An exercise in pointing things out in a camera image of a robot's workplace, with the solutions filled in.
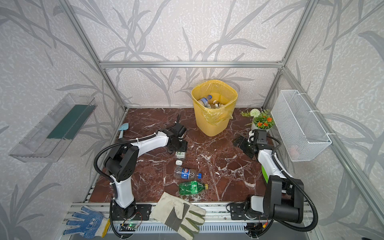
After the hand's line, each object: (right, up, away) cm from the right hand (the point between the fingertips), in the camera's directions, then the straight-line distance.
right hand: (238, 140), depth 90 cm
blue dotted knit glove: (-74, -38, -19) cm, 85 cm away
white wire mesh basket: (+20, +5, -28) cm, 35 cm away
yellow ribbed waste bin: (-17, +12, -6) cm, 21 cm away
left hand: (-33, -4, +5) cm, 33 cm away
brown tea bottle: (-11, +23, +11) cm, 28 cm away
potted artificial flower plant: (+17, +13, +6) cm, 22 cm away
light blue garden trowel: (-78, +8, +16) cm, 80 cm away
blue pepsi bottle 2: (-31, -17, -9) cm, 36 cm away
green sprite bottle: (-28, -24, -11) cm, 38 cm away
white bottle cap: (-36, -13, -2) cm, 38 cm away
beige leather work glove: (-31, -36, -18) cm, 51 cm away
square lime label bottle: (-36, -9, +1) cm, 37 cm away
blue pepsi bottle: (-20, +25, +7) cm, 33 cm away
